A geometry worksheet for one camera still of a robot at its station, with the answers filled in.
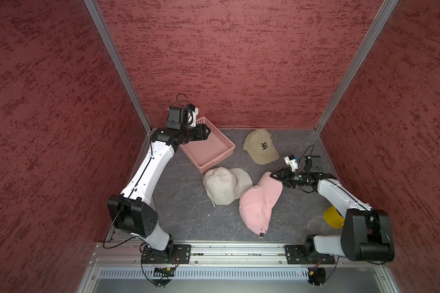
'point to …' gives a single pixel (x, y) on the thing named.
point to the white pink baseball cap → (223, 186)
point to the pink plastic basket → (204, 152)
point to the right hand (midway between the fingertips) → (271, 179)
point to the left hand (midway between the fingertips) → (203, 134)
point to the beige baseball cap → (258, 144)
